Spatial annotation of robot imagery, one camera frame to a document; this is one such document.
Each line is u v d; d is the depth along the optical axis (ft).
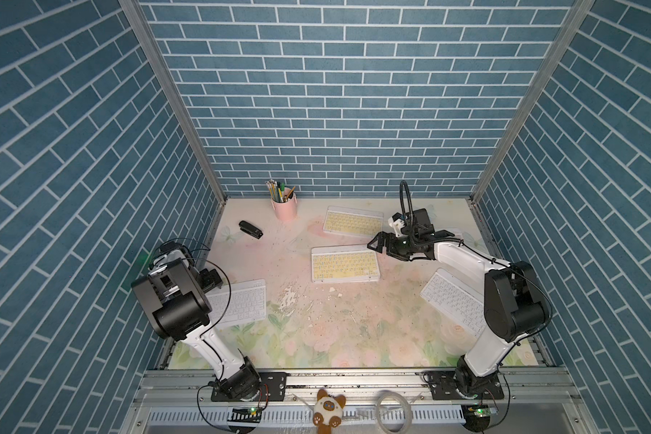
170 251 2.18
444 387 2.41
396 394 2.34
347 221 3.69
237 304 2.92
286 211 3.62
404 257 2.68
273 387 2.42
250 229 3.51
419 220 2.44
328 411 2.22
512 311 1.55
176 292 1.74
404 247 2.59
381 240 2.71
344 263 3.23
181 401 2.42
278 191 3.42
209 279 2.81
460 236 3.55
